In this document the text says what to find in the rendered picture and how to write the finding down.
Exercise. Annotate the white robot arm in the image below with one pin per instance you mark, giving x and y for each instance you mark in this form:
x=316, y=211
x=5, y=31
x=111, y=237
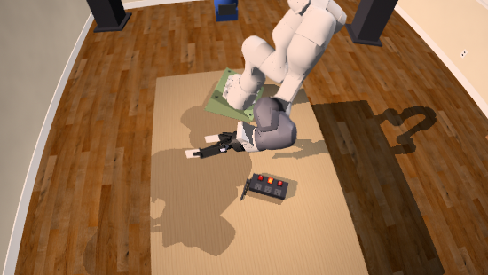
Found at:
x=275, y=130

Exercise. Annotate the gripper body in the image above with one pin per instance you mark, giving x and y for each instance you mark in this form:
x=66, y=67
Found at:
x=235, y=144

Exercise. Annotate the black power strip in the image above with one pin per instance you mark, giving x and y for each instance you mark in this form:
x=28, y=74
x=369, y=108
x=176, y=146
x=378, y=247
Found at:
x=267, y=186

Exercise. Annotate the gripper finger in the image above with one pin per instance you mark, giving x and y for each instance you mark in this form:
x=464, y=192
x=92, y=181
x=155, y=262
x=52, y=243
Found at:
x=208, y=151
x=218, y=137

